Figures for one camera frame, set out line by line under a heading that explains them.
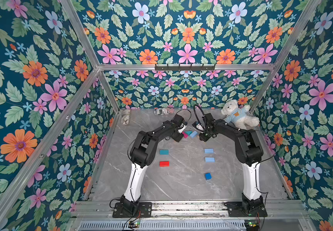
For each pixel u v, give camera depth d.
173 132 0.77
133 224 0.72
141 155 0.58
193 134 1.04
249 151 0.57
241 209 0.72
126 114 1.14
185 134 1.04
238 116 1.06
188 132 1.04
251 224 0.71
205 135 0.90
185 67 0.92
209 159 0.91
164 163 0.90
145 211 0.73
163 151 0.95
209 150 0.96
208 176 0.85
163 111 1.15
